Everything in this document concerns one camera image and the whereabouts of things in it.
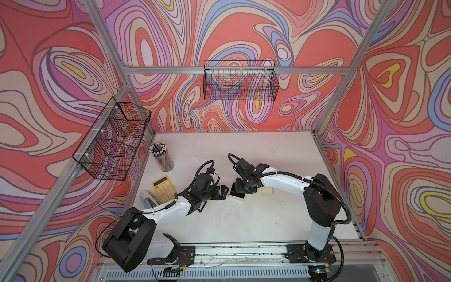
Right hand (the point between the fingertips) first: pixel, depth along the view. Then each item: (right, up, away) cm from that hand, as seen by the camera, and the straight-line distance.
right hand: (240, 194), depth 88 cm
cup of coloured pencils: (-42, +22, +1) cm, 47 cm away
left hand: (-8, +3, -1) cm, 9 cm away
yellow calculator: (-41, +2, +4) cm, 41 cm away
